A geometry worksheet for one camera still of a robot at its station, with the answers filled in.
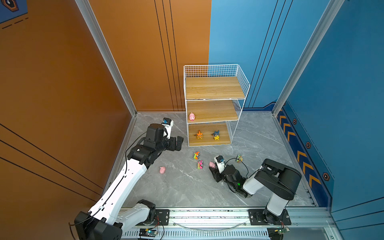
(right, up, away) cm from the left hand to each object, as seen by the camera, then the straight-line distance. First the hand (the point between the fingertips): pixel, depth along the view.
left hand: (175, 135), depth 76 cm
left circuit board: (-12, -46, -5) cm, 48 cm away
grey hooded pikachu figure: (+24, -1, +23) cm, 34 cm away
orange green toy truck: (+11, -14, +18) cm, 25 cm away
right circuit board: (+49, -46, -6) cm, 68 cm away
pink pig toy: (+8, +10, +6) cm, 15 cm away
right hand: (+20, -20, +14) cm, 32 cm away
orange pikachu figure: (+13, -1, +23) cm, 26 cm away
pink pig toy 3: (-9, -21, +12) cm, 27 cm away
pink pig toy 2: (+20, -19, +13) cm, 30 cm away
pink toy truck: (+13, -18, +13) cm, 26 cm away
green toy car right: (+37, -15, +16) cm, 43 cm away
